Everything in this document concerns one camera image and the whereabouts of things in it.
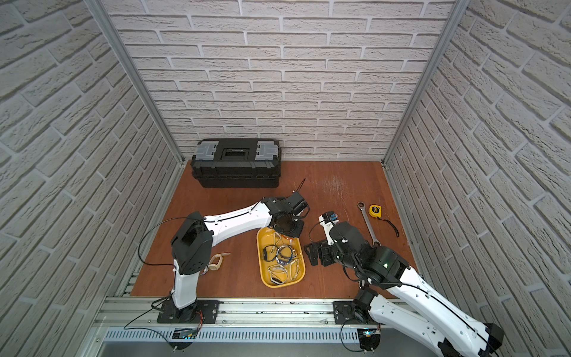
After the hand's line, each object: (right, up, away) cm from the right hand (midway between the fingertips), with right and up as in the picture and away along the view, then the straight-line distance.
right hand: (319, 244), depth 70 cm
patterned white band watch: (-15, -16, +9) cm, 24 cm away
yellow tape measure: (+29, +7, +27) cm, 40 cm away
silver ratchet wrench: (+23, +9, +31) cm, 40 cm away
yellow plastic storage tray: (-9, -14, +11) cm, 20 cm away
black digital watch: (-18, -8, +15) cm, 25 cm away
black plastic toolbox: (-33, +28, +25) cm, 50 cm away
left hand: (-5, 0, +15) cm, 16 cm away
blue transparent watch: (-12, -9, +16) cm, 22 cm away
